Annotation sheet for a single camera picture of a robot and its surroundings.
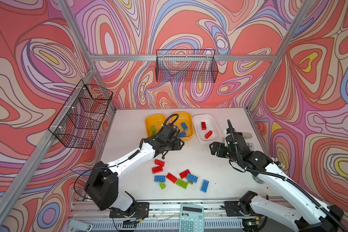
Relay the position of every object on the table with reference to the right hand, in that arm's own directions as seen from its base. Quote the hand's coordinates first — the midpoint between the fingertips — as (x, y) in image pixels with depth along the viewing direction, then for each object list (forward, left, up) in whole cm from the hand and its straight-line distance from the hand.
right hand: (217, 150), depth 76 cm
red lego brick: (+29, +1, -15) cm, 32 cm away
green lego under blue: (-11, +15, -16) cm, 25 cm away
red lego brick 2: (+21, -1, -15) cm, 26 cm away
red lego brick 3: (+1, +33, -15) cm, 36 cm away
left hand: (+7, +20, -3) cm, 21 cm away
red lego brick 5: (-7, +18, -16) cm, 25 cm away
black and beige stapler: (+18, -27, -14) cm, 35 cm away
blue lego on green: (-10, +14, -14) cm, 22 cm away
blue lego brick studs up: (+28, +15, -15) cm, 36 cm away
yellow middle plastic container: (+37, +13, -14) cm, 41 cm away
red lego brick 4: (-3, +34, -16) cm, 38 cm away
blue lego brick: (-9, +32, -15) cm, 37 cm away
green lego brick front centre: (-11, +20, -19) cm, 29 cm away
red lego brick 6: (-9, +25, -15) cm, 31 cm away
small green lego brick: (-13, +31, -16) cm, 37 cm away
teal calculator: (-29, +16, -15) cm, 36 cm away
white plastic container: (+29, -5, -16) cm, 34 cm away
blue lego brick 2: (-14, +7, -16) cm, 22 cm away
